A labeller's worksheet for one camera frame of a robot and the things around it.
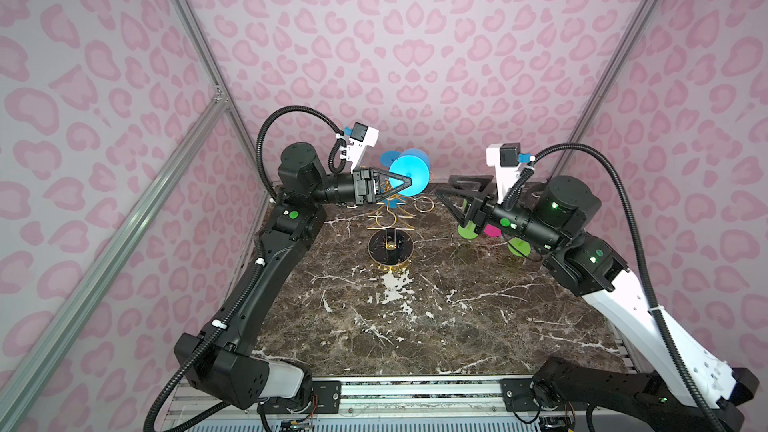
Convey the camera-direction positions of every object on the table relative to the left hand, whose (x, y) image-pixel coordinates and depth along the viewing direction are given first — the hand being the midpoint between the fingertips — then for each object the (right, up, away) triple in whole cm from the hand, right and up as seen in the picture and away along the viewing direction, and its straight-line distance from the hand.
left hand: (409, 183), depth 54 cm
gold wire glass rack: (-4, -16, +44) cm, 47 cm away
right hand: (+6, -1, -1) cm, 6 cm away
